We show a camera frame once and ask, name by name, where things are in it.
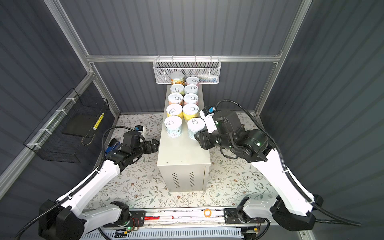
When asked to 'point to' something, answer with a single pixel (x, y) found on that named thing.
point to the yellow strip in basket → (98, 121)
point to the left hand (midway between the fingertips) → (151, 142)
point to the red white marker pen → (163, 217)
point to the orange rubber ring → (207, 209)
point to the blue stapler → (113, 145)
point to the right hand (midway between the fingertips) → (199, 136)
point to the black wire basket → (74, 116)
